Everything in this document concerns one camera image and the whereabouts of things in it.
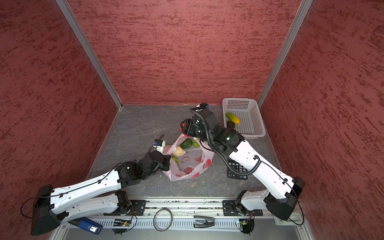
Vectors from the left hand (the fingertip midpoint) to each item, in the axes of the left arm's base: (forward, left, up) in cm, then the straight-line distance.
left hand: (170, 160), depth 76 cm
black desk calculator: (+2, -39, -12) cm, 41 cm away
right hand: (+6, -8, +18) cm, 21 cm away
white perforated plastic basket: (+33, -54, -12) cm, 65 cm away
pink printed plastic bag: (+5, -13, -13) cm, 19 cm away
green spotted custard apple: (+16, -13, -9) cm, 22 cm away
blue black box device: (-28, +36, -10) cm, 47 cm away
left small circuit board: (-26, +24, -17) cm, 39 cm away
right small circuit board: (-27, -39, -15) cm, 50 cm away
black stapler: (-26, -17, -12) cm, 33 cm away
